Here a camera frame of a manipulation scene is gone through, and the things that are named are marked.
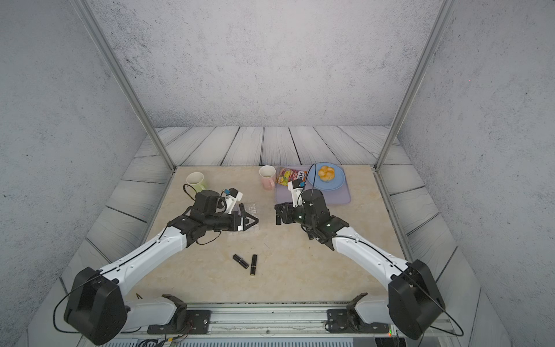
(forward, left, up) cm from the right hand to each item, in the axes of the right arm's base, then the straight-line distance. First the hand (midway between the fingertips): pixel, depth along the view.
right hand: (277, 207), depth 78 cm
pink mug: (+30, +7, -14) cm, 34 cm away
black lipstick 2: (-12, +14, -21) cm, 28 cm away
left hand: (-4, +8, -3) cm, 9 cm away
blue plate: (+28, -27, -19) cm, 44 cm away
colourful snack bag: (+31, -2, -17) cm, 36 cm away
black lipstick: (-3, 0, -4) cm, 5 cm away
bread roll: (+33, -23, -17) cm, 43 cm away
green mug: (+24, +41, -12) cm, 49 cm away
